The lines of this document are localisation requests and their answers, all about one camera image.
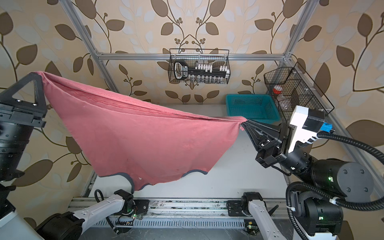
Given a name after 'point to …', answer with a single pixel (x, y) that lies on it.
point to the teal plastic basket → (261, 108)
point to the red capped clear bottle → (277, 91)
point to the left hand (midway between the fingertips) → (33, 74)
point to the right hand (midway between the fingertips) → (246, 125)
